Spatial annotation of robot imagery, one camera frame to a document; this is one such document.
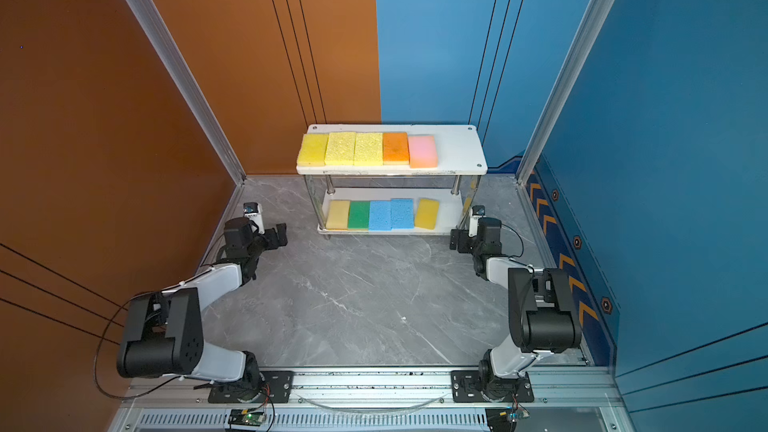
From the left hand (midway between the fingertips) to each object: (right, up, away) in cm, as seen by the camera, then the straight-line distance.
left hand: (270, 223), depth 93 cm
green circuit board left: (+3, -45, -22) cm, 50 cm away
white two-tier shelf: (+56, +16, -17) cm, 61 cm away
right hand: (+62, -3, +4) cm, 62 cm away
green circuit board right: (+65, -45, -22) cm, 82 cm away
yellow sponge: (+50, +3, +7) cm, 51 cm away
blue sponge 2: (+42, +3, +6) cm, 42 cm away
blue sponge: (+34, +2, +6) cm, 35 cm away
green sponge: (+27, +1, +6) cm, 27 cm away
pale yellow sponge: (+20, +2, +4) cm, 21 cm away
